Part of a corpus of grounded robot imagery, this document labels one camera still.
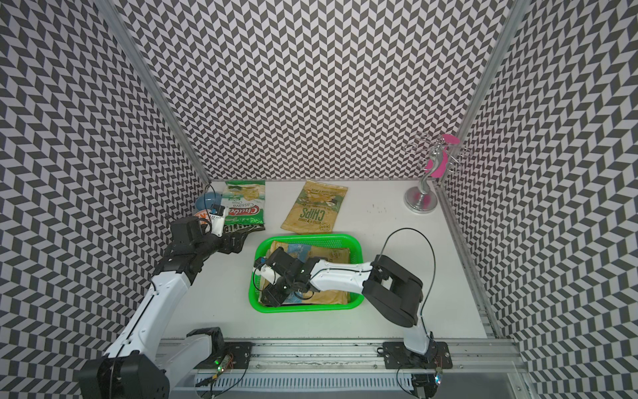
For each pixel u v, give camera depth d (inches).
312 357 29.0
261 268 28.6
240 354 28.5
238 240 28.9
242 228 38.9
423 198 42.6
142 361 15.2
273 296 27.7
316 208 42.2
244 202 41.6
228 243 27.9
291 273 25.3
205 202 42.6
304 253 34.1
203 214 40.2
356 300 29.5
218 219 27.5
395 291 19.2
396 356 29.7
